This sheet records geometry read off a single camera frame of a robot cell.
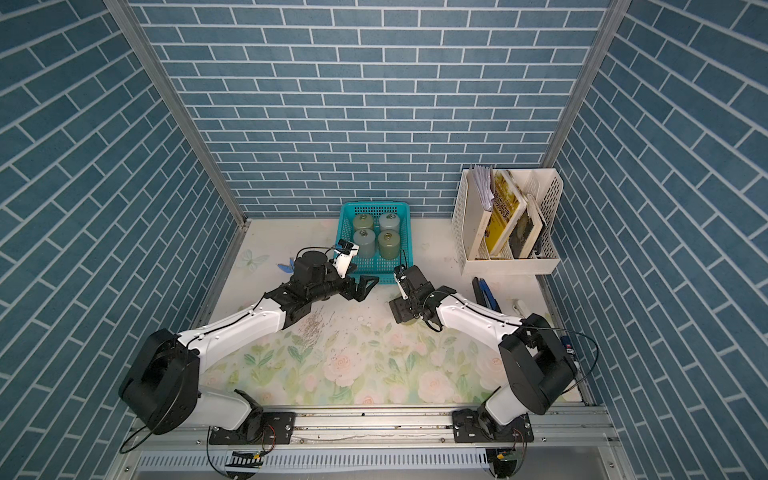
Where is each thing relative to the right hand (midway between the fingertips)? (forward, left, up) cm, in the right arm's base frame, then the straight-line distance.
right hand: (406, 303), depth 90 cm
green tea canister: (+22, +8, +3) cm, 23 cm away
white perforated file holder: (+43, -47, +13) cm, 65 cm away
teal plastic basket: (+19, +12, -7) cm, 23 cm away
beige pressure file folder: (+21, -19, +23) cm, 36 cm away
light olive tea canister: (-3, -3, -7) cm, 8 cm away
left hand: (+1, +9, +12) cm, 15 cm away
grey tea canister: (+32, +9, +3) cm, 33 cm away
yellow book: (+28, -30, +16) cm, 44 cm away
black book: (+28, -38, +4) cm, 47 cm away
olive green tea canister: (+31, +18, +3) cm, 36 cm away
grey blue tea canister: (+21, +15, +3) cm, 26 cm away
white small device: (+3, -36, -3) cm, 36 cm away
